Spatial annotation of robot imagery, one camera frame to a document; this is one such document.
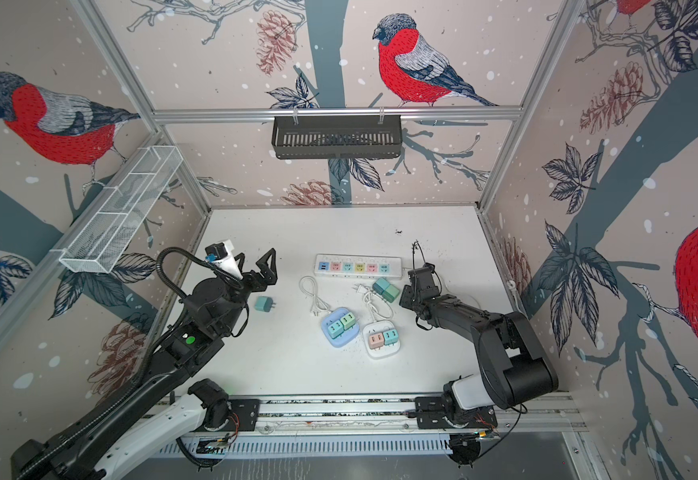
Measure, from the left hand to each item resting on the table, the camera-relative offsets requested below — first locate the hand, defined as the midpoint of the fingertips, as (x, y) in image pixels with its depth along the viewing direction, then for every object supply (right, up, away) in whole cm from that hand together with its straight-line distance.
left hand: (257, 252), depth 70 cm
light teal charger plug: (+18, -22, +11) cm, 31 cm away
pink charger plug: (+29, -25, +9) cm, 40 cm away
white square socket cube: (+29, -23, +16) cm, 40 cm away
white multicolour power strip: (+25, -7, +30) cm, 40 cm away
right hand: (+42, -16, +24) cm, 51 cm away
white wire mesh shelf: (-40, +7, +5) cm, 40 cm away
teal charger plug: (+33, -24, +10) cm, 42 cm away
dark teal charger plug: (+32, -13, +25) cm, 42 cm away
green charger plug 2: (+35, -15, +24) cm, 45 cm away
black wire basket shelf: (+16, +40, +37) cm, 56 cm away
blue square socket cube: (+22, -25, +14) cm, 36 cm away
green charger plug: (+22, -20, +13) cm, 32 cm away
